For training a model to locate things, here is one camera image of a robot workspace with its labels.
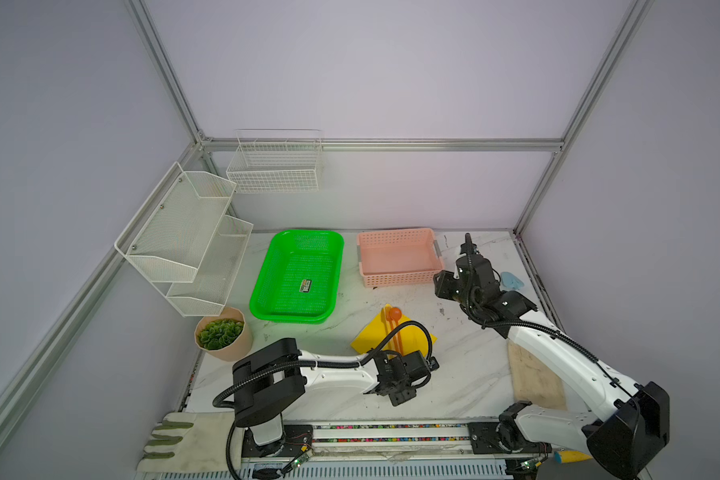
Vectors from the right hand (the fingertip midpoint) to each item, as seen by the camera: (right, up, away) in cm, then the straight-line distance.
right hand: (436, 275), depth 80 cm
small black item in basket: (-41, -5, +25) cm, 48 cm away
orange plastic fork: (-12, -14, +18) cm, 26 cm away
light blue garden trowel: (+32, -3, +25) cm, 41 cm away
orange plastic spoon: (-10, -14, +17) cm, 24 cm away
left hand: (-10, -30, +2) cm, 32 cm away
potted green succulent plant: (-57, -17, 0) cm, 60 cm away
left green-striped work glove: (-62, -41, -7) cm, 75 cm away
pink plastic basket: (-7, +5, +32) cm, 33 cm away
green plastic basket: (-44, -3, +27) cm, 52 cm away
